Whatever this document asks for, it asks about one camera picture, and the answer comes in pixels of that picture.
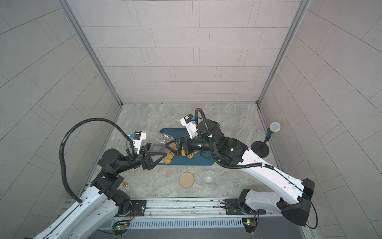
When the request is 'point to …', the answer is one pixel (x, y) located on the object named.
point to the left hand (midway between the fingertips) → (166, 153)
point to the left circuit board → (120, 227)
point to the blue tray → (198, 159)
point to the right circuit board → (250, 224)
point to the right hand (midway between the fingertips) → (173, 146)
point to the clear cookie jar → (210, 178)
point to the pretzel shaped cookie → (190, 156)
